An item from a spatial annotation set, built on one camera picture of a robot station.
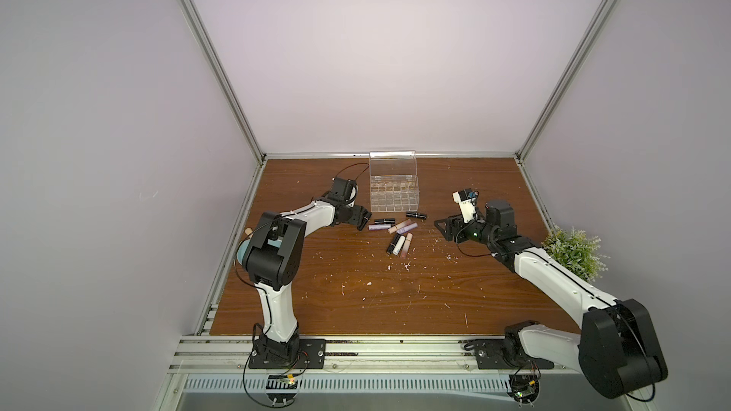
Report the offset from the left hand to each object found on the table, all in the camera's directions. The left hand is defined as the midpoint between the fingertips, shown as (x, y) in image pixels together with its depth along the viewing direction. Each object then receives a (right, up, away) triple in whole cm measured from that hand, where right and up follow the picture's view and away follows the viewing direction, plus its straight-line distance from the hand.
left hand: (357, 210), depth 100 cm
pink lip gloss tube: (+17, -11, -8) cm, 22 cm away
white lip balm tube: (+14, -10, -8) cm, 19 cm away
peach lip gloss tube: (+15, -5, -3) cm, 16 cm away
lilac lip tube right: (+17, -6, -3) cm, 19 cm away
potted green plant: (+60, -8, -27) cm, 67 cm away
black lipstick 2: (+21, -2, 0) cm, 21 cm away
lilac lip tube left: (+7, -5, -3) cm, 10 cm away
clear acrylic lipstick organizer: (+13, +10, +6) cm, 18 cm away
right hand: (+28, +1, -17) cm, 32 cm away
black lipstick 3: (+13, -9, -6) cm, 17 cm away
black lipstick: (+10, -3, -3) cm, 11 cm away
